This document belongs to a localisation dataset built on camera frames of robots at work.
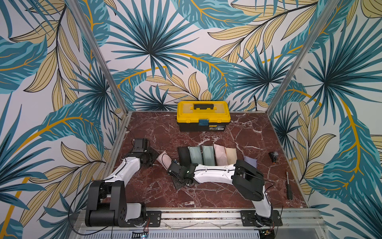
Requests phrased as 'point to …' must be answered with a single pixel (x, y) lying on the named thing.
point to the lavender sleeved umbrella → (251, 161)
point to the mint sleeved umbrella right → (208, 155)
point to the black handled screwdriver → (289, 188)
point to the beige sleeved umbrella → (231, 155)
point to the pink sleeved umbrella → (221, 156)
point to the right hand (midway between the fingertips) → (176, 181)
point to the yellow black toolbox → (203, 116)
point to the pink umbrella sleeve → (164, 160)
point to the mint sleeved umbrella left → (195, 155)
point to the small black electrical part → (273, 156)
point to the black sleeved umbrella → (184, 156)
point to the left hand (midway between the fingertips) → (157, 156)
